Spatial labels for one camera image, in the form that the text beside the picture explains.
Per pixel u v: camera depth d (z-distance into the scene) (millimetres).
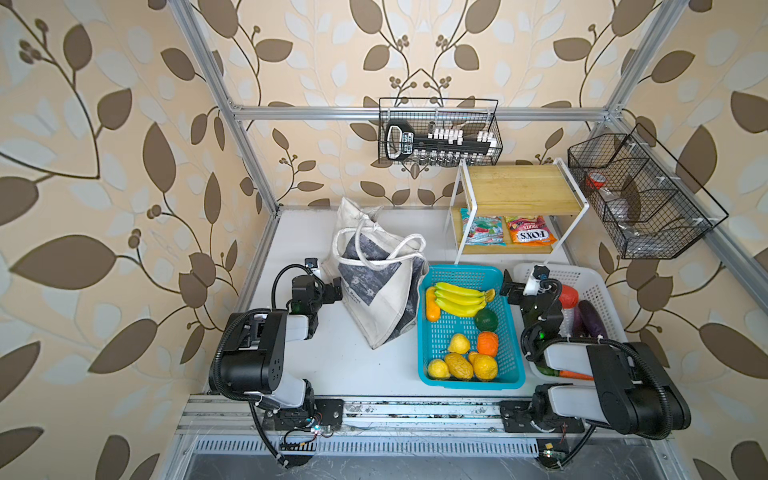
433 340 868
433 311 889
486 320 847
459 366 778
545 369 638
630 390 433
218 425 737
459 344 817
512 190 793
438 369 770
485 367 768
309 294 738
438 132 822
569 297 889
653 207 723
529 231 892
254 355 458
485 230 889
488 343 805
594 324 806
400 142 844
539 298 750
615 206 707
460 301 908
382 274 845
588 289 911
